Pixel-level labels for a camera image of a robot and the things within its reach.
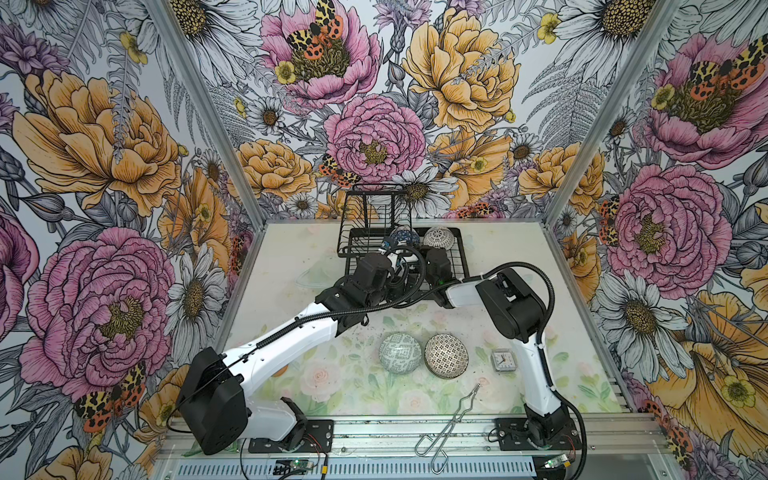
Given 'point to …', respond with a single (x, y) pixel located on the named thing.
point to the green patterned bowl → (400, 353)
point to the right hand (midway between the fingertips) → (413, 244)
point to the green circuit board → (301, 465)
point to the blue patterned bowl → (405, 236)
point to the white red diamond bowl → (439, 237)
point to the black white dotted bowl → (446, 356)
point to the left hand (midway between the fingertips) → (398, 280)
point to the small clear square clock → (503, 360)
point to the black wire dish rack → (379, 219)
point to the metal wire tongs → (427, 443)
